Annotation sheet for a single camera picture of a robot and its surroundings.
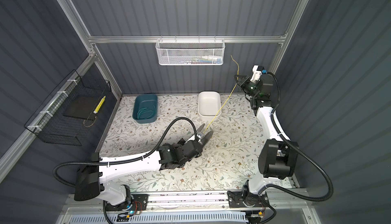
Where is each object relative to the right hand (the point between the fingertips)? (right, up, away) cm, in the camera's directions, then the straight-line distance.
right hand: (236, 76), depth 78 cm
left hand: (-23, -35, 0) cm, 42 cm away
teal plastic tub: (-62, -11, +38) cm, 73 cm away
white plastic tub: (-11, -13, +36) cm, 40 cm away
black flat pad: (-81, -16, +1) cm, 82 cm away
